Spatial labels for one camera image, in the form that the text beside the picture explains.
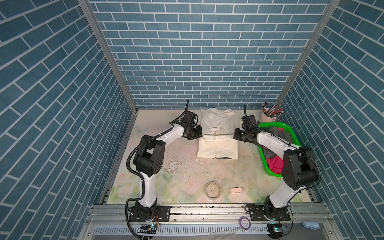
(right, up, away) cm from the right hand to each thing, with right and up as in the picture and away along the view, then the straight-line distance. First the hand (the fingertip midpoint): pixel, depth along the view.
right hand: (234, 133), depth 95 cm
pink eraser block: (-2, -30, -16) cm, 34 cm away
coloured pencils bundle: (+29, +15, +10) cm, 34 cm away
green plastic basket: (+38, -1, -1) cm, 38 cm away
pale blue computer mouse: (+30, -41, -26) cm, 57 cm away
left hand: (-20, -1, 0) cm, 20 cm away
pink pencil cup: (+24, +10, +10) cm, 27 cm away
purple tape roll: (+1, -42, -24) cm, 48 cm away
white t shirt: (-11, -4, +1) cm, 11 cm away
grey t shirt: (+29, -1, -3) cm, 30 cm away
